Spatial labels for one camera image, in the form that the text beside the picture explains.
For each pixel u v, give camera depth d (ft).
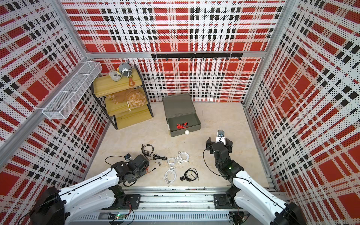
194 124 2.91
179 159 2.90
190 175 2.69
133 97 2.90
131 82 2.83
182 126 2.88
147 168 2.31
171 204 2.41
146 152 3.04
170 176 2.71
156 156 2.96
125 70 2.83
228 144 2.37
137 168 2.10
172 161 2.89
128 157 2.51
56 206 1.33
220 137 2.18
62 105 2.29
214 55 2.91
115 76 2.76
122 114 3.57
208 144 2.42
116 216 2.28
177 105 2.98
